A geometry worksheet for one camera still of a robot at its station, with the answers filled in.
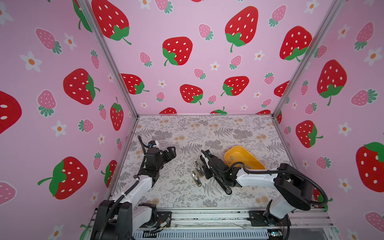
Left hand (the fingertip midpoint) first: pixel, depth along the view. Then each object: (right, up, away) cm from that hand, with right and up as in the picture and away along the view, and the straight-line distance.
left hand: (170, 149), depth 87 cm
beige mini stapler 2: (+18, -12, +3) cm, 22 cm away
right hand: (+19, -10, -1) cm, 21 cm away
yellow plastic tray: (+44, -5, +11) cm, 46 cm away
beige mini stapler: (+16, -17, -1) cm, 23 cm away
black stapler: (+32, -21, -5) cm, 39 cm away
